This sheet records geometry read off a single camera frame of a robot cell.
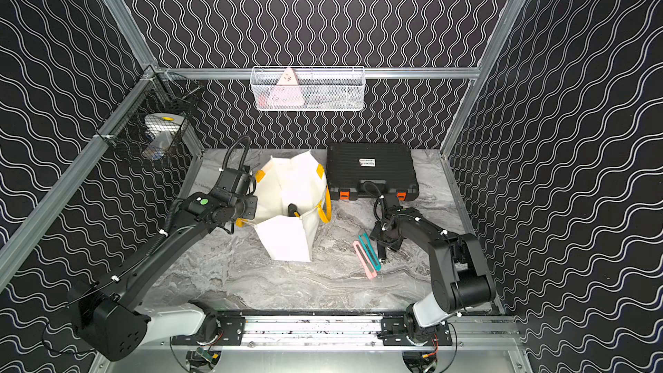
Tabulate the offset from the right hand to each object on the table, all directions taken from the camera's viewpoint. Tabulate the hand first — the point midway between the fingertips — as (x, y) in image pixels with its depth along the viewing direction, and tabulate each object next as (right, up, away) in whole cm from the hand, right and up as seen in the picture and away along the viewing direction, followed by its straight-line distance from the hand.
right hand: (380, 239), depth 92 cm
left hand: (-43, +16, -13) cm, 48 cm away
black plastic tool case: (-7, +25, +12) cm, 28 cm away
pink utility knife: (-5, -7, -5) cm, 11 cm away
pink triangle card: (-33, +51, -2) cm, 61 cm away
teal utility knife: (-4, -4, -2) cm, 6 cm away
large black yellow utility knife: (-32, +10, +4) cm, 33 cm away
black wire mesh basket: (-73, +40, -13) cm, 84 cm away
